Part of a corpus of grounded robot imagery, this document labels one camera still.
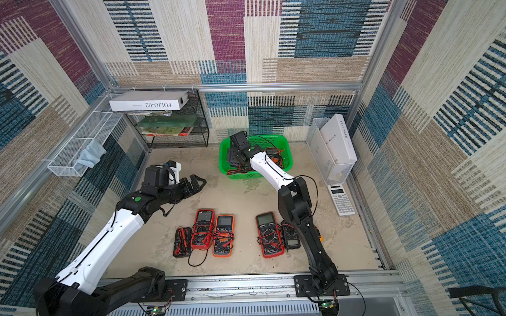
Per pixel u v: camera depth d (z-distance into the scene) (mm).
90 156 674
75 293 372
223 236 817
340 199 962
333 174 965
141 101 802
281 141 1116
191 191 676
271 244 804
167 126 1019
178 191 672
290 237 826
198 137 1193
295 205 596
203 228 832
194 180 695
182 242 811
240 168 935
